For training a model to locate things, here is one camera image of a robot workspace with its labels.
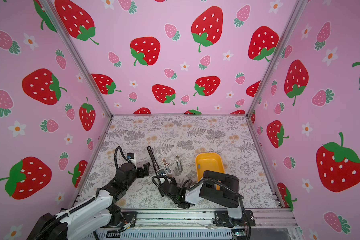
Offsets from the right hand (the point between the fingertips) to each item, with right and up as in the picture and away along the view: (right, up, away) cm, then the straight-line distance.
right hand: (158, 180), depth 85 cm
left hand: (-10, +9, +1) cm, 14 cm away
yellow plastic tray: (+30, +8, +11) cm, 33 cm away
